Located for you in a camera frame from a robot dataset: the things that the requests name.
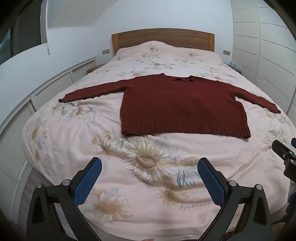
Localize dark red knit sweater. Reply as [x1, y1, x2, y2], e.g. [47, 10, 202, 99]
[58, 73, 281, 139]

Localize floral pink duvet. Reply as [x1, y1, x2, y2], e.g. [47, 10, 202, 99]
[21, 40, 292, 231]

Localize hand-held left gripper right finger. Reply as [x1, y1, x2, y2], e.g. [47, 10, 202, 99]
[197, 158, 271, 241]

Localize white louvered cabinet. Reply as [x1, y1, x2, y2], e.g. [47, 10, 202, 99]
[0, 57, 96, 209]

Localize window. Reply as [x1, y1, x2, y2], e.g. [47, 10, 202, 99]
[0, 0, 48, 62]

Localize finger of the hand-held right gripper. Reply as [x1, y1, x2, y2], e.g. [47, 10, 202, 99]
[272, 140, 296, 161]

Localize white wardrobe doors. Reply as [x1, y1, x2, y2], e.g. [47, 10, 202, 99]
[232, 0, 296, 114]

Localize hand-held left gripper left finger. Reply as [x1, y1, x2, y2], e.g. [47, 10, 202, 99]
[26, 157, 102, 241]

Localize wooden headboard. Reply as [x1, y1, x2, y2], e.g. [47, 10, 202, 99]
[111, 28, 215, 56]

